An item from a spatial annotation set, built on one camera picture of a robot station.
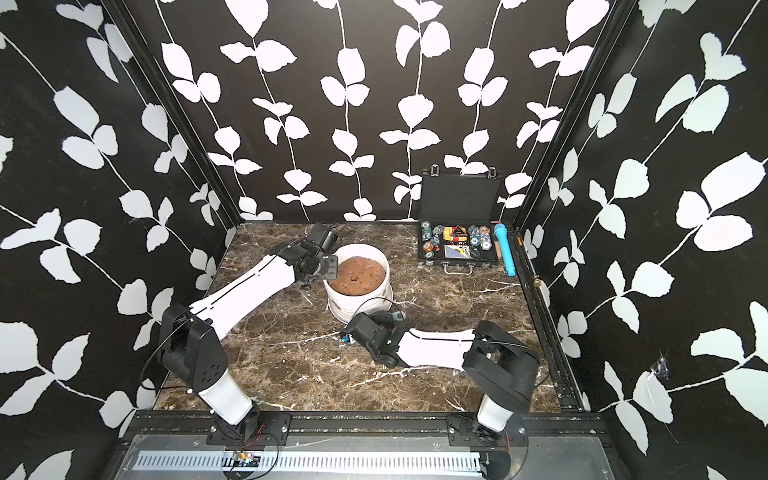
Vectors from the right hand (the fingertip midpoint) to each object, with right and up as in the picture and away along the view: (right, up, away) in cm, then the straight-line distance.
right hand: (381, 306), depth 88 cm
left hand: (-15, +13, -1) cm, 20 cm away
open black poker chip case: (+28, +25, +27) cm, 47 cm away
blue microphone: (+46, +23, +27) cm, 58 cm away
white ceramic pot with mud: (-6, +7, +1) cm, 9 cm away
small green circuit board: (-32, -33, -18) cm, 49 cm away
